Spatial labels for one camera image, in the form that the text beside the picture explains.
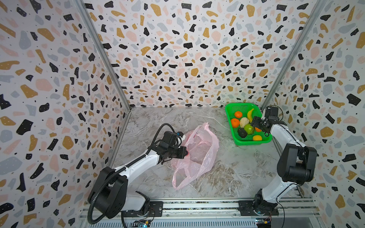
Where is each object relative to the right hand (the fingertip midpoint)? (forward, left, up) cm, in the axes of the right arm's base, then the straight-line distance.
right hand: (259, 121), depth 94 cm
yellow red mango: (-6, 0, -10) cm, 12 cm away
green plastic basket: (+26, +1, -13) cm, 29 cm away
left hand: (-22, +46, -3) cm, 51 cm away
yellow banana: (+16, -1, -12) cm, 20 cm away
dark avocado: (-2, +9, -10) cm, 13 cm away
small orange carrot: (-5, +1, -3) cm, 6 cm away
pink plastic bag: (-11, +37, -14) cm, 41 cm away
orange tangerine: (+7, +13, -9) cm, 17 cm away
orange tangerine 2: (+17, +8, -11) cm, 22 cm away
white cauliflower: (+8, +6, -9) cm, 13 cm away
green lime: (0, +4, -8) cm, 9 cm away
